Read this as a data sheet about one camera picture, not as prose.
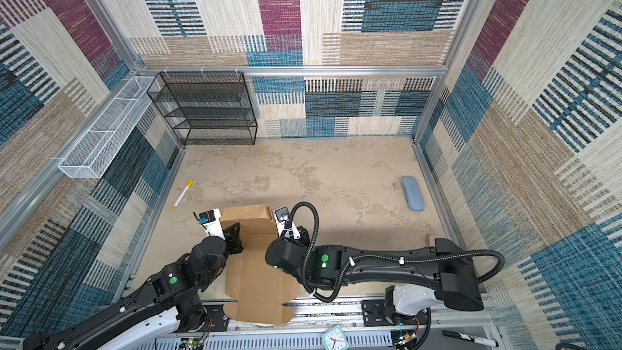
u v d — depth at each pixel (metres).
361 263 0.47
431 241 0.86
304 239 0.64
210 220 0.65
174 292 0.53
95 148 0.73
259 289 0.73
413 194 0.99
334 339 0.69
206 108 1.10
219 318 0.73
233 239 0.67
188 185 1.04
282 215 0.60
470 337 0.69
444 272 0.41
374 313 0.73
